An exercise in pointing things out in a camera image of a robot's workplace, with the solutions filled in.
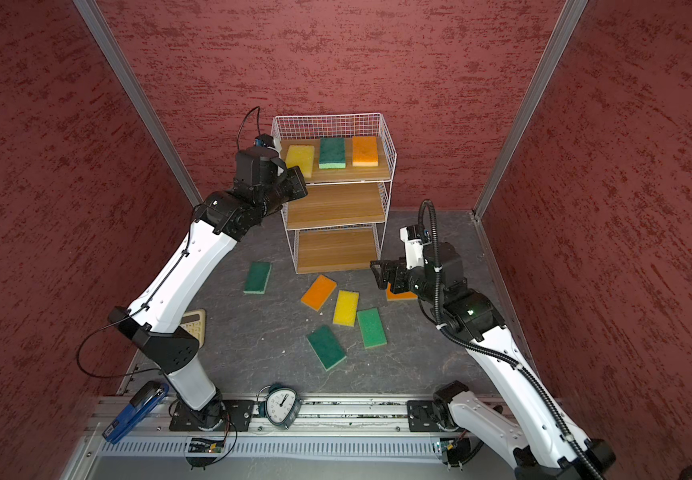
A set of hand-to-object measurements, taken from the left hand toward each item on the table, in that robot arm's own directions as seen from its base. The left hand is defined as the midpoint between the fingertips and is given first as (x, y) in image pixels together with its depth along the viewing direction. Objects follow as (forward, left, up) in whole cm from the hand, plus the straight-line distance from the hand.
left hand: (303, 181), depth 71 cm
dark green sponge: (-3, +20, -40) cm, 45 cm away
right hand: (-17, -19, -12) cm, 29 cm away
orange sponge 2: (-9, -25, -40) cm, 48 cm away
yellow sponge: (-14, -10, -40) cm, 44 cm away
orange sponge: (-8, -1, -40) cm, 41 cm away
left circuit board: (-50, +25, -44) cm, 71 cm away
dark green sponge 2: (-26, -5, -40) cm, 48 cm away
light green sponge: (-20, -18, -40) cm, 48 cm away
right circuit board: (-50, -39, -42) cm, 76 cm away
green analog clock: (-42, +6, -37) cm, 56 cm away
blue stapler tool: (-41, +41, -39) cm, 70 cm away
